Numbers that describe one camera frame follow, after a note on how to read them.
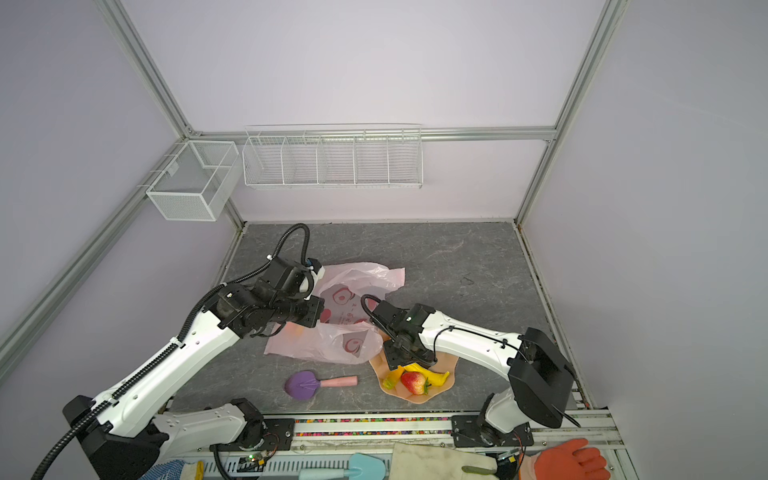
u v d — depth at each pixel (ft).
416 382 2.48
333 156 3.37
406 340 1.86
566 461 2.24
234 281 1.75
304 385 2.64
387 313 2.11
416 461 2.32
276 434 2.42
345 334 2.25
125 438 1.28
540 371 1.42
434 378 2.53
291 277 1.80
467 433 2.41
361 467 2.27
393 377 2.48
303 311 2.11
